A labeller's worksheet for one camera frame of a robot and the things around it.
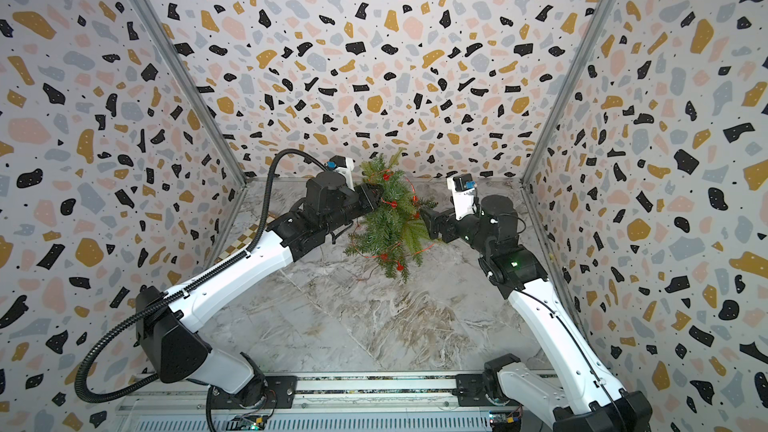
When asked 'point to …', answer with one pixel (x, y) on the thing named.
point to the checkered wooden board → (244, 240)
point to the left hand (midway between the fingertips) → (387, 187)
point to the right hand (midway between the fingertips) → (438, 205)
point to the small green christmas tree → (392, 233)
